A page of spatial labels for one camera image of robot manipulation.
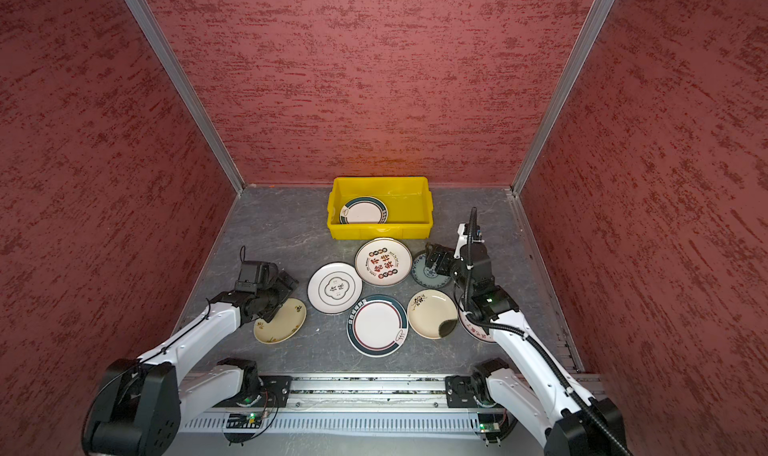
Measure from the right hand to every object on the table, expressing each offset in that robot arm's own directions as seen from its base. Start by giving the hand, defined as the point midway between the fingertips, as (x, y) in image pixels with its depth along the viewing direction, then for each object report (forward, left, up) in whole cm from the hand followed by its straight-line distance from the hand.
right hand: (435, 253), depth 81 cm
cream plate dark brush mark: (-11, 0, -17) cm, 20 cm away
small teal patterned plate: (+2, +1, -17) cm, 17 cm away
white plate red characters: (+8, +15, -16) cm, 23 cm away
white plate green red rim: (+29, +22, -15) cm, 39 cm away
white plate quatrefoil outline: (-1, +30, -17) cm, 35 cm away
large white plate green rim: (-14, +17, -17) cm, 28 cm away
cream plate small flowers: (-13, +42, -13) cm, 46 cm away
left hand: (-5, +43, -15) cm, 46 cm away
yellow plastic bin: (+36, +5, -17) cm, 40 cm away
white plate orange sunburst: (-15, -12, -18) cm, 26 cm away
